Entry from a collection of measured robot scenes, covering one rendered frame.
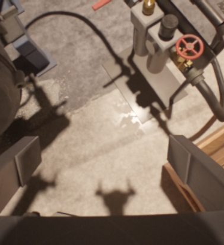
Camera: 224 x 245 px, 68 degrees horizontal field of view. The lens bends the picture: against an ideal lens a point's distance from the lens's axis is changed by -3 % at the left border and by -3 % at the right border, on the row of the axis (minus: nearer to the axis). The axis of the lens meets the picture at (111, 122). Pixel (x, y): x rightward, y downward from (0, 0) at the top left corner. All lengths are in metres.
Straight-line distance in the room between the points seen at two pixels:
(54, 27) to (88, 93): 0.51
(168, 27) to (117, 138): 0.60
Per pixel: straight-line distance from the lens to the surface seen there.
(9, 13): 0.58
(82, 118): 0.97
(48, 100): 1.06
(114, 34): 1.14
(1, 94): 0.58
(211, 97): 0.56
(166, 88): 0.99
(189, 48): 0.52
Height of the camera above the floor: 0.93
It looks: 81 degrees down
